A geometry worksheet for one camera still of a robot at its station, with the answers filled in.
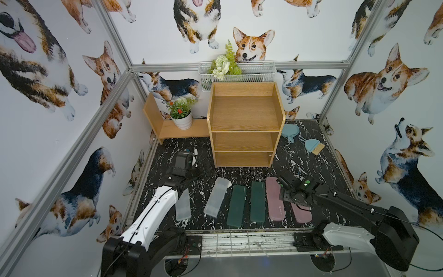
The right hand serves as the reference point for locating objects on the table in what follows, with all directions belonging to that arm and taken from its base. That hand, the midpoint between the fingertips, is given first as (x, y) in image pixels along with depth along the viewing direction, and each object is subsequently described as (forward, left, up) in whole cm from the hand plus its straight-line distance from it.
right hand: (292, 193), depth 83 cm
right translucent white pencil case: (+1, +37, -5) cm, 37 cm away
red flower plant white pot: (+41, +58, +17) cm, 73 cm away
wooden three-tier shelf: (+24, +22, +26) cm, 42 cm away
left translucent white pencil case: (-5, +53, -4) cm, 53 cm away
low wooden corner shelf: (+42, +72, +2) cm, 84 cm away
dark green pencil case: (-4, +27, -4) cm, 28 cm away
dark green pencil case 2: (-2, +16, -6) cm, 17 cm away
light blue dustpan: (+45, -10, -6) cm, 46 cm away
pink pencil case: (-5, +8, -5) cm, 10 cm away
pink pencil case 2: (-8, -5, -6) cm, 11 cm away
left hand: (+11, +41, +10) cm, 44 cm away
